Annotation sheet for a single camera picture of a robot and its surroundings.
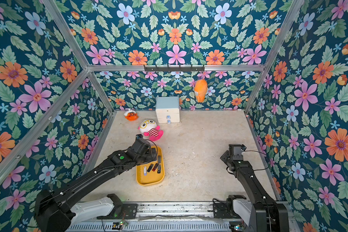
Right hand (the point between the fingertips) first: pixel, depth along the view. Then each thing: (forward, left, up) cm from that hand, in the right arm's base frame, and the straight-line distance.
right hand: (226, 156), depth 87 cm
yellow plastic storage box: (-10, +45, -5) cm, 46 cm away
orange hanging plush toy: (+37, +16, +23) cm, 46 cm away
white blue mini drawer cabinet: (+31, +39, +9) cm, 51 cm away
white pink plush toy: (+18, +51, +2) cm, 54 cm away
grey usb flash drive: (-3, +42, -1) cm, 42 cm away
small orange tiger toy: (+33, +69, +1) cm, 76 cm away
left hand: (-4, +43, +8) cm, 44 cm away
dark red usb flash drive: (-8, +45, -5) cm, 46 cm away
